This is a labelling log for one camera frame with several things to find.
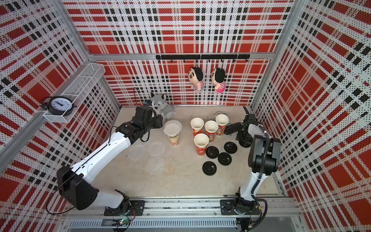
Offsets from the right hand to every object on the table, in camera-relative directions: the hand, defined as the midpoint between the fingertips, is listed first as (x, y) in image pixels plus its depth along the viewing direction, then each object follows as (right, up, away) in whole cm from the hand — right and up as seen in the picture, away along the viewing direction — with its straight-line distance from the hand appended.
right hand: (247, 140), depth 95 cm
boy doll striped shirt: (-35, +41, -4) cm, 55 cm away
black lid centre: (-16, -12, -3) cm, 20 cm away
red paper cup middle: (-25, +9, -3) cm, 27 cm away
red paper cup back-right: (-17, +13, 0) cm, 22 cm away
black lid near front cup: (-24, -8, -2) cm, 25 cm away
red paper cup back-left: (-34, +11, -1) cm, 36 cm away
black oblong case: (-7, +8, +10) cm, 14 cm away
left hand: (-55, +15, -14) cm, 59 cm away
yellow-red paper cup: (-49, 0, -4) cm, 49 cm away
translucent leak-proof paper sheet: (-50, +9, -7) cm, 51 cm away
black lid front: (-27, -16, -9) cm, 32 cm away
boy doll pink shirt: (-20, +41, +1) cm, 46 cm away
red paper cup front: (-32, +1, -9) cm, 33 cm away
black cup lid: (-6, -1, -10) cm, 12 cm away
